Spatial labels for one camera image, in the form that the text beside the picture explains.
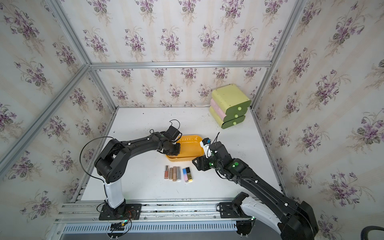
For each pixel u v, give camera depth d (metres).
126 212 0.72
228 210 0.73
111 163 0.49
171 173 0.84
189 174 0.84
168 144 0.72
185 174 0.84
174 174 0.84
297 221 0.38
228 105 0.91
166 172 0.86
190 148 0.97
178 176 0.84
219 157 0.57
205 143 0.69
